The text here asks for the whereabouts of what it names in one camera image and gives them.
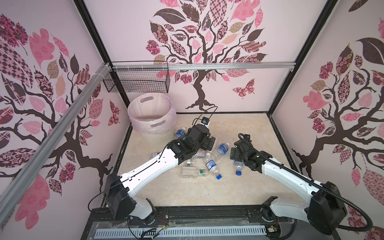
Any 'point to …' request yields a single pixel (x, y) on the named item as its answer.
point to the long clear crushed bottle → (201, 154)
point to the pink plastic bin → (152, 113)
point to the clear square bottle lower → (191, 172)
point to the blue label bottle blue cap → (212, 165)
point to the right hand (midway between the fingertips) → (239, 151)
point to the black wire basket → (138, 76)
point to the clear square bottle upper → (190, 162)
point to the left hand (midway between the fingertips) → (204, 136)
